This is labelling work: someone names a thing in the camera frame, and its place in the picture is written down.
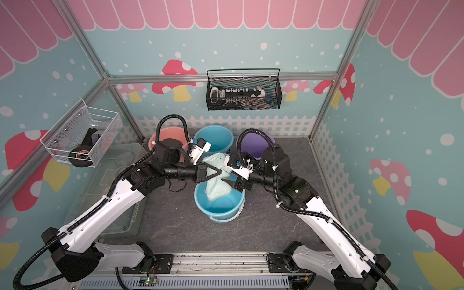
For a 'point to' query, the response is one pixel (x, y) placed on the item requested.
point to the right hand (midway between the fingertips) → (228, 165)
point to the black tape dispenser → (82, 156)
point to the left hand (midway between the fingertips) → (219, 176)
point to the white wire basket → (81, 137)
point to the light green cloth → (216, 188)
